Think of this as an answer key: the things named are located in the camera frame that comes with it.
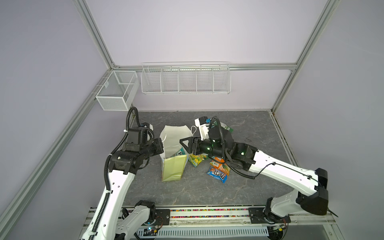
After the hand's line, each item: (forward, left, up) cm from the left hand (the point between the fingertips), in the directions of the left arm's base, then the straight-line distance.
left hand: (162, 145), depth 70 cm
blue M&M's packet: (-7, -27, -23) cm, 36 cm away
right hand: (-4, -10, +8) cm, 13 cm away
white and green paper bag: (-7, -4, -9) cm, 13 cm away
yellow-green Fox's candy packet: (+3, -16, -23) cm, 28 cm away
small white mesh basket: (+49, +36, -4) cm, 61 cm away
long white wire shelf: (+54, -29, 0) cm, 61 cm away
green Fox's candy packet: (+27, -41, -26) cm, 55 cm away
